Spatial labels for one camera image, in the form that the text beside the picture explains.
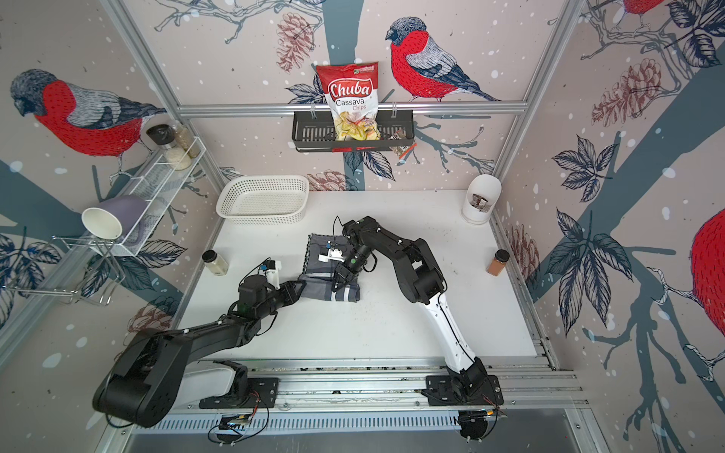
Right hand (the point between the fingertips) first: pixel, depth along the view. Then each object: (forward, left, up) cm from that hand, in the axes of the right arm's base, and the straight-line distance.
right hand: (337, 287), depth 90 cm
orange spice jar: (+8, -53, +3) cm, 54 cm away
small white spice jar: (+5, +41, +5) cm, 42 cm away
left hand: (+1, +9, +4) cm, 10 cm away
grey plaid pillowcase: (+5, +7, -2) cm, 9 cm away
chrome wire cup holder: (-13, +52, +31) cm, 62 cm away
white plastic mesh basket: (+42, +38, -3) cm, 57 cm away
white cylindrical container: (+36, -52, +7) cm, 64 cm away
